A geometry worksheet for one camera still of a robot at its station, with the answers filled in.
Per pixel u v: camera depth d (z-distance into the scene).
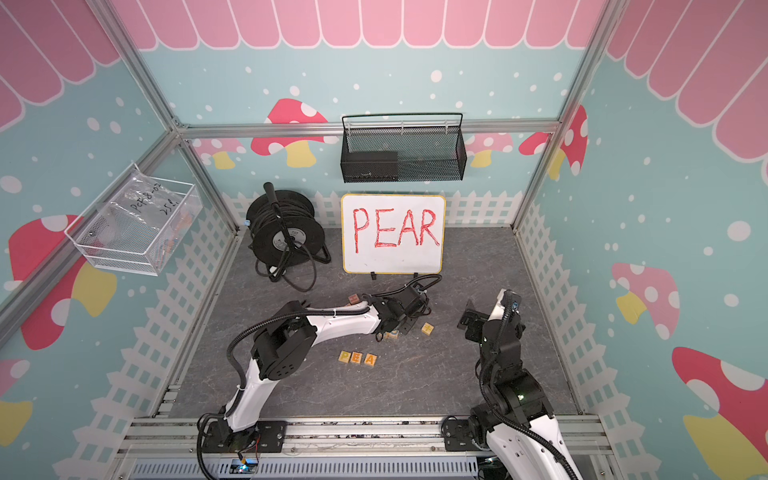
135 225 0.72
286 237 0.90
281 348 0.53
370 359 0.86
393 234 1.00
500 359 0.51
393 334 0.90
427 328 0.92
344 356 0.87
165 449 0.74
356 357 0.87
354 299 0.99
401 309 0.74
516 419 0.48
